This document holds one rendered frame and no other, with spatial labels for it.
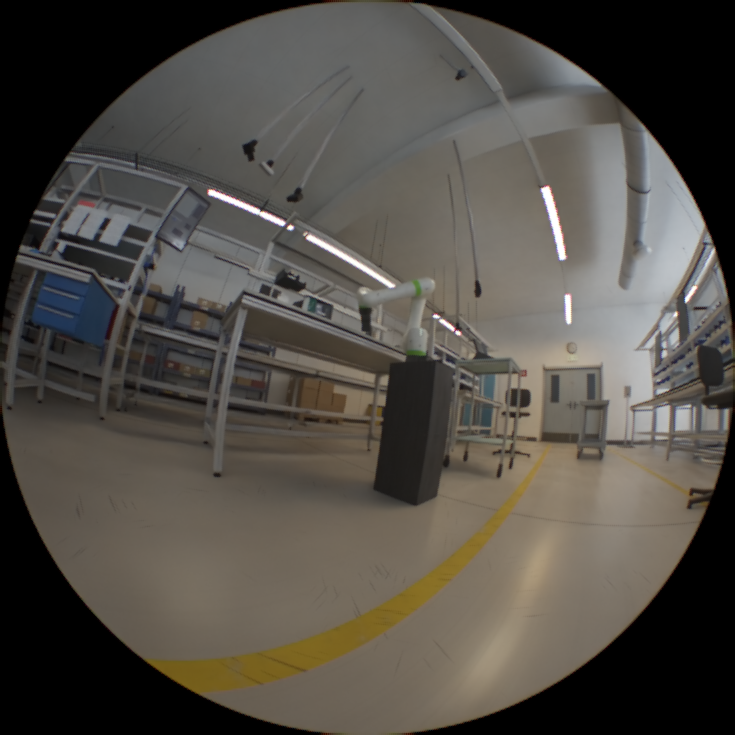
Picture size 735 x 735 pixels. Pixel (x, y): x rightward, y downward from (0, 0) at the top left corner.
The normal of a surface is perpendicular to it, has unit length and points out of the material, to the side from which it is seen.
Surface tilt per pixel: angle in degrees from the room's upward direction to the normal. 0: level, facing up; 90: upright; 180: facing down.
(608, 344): 90
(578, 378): 90
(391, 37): 180
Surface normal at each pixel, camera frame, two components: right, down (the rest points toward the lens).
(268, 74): -0.14, 0.98
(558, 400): -0.72, -0.22
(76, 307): 0.68, -0.04
